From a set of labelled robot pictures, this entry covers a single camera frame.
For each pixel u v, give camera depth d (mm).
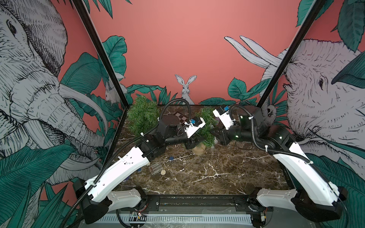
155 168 854
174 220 701
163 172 833
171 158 888
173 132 485
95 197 374
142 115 780
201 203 759
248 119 409
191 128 524
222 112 506
